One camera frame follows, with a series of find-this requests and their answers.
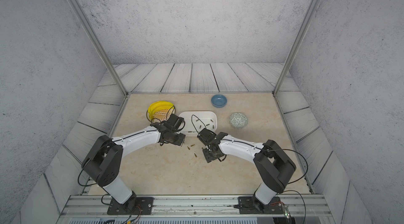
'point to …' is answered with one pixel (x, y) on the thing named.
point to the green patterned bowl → (238, 120)
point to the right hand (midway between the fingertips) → (212, 155)
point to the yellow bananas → (157, 106)
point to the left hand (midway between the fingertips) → (182, 140)
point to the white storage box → (195, 121)
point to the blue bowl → (219, 101)
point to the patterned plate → (163, 114)
